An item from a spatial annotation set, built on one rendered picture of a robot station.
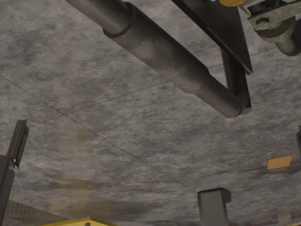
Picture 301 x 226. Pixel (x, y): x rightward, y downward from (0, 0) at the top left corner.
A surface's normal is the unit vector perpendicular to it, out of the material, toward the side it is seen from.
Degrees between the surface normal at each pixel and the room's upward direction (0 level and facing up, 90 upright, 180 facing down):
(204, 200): 90
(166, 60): 26
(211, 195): 90
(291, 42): 45
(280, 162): 0
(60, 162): 0
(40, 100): 0
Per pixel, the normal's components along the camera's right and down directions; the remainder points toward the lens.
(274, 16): 0.09, 0.90
